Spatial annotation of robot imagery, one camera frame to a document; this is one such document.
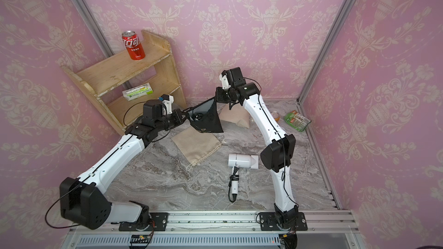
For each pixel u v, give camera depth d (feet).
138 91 2.99
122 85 2.26
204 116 2.71
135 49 2.43
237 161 2.83
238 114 3.51
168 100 2.39
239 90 1.98
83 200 1.31
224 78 2.52
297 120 3.52
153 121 1.98
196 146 3.25
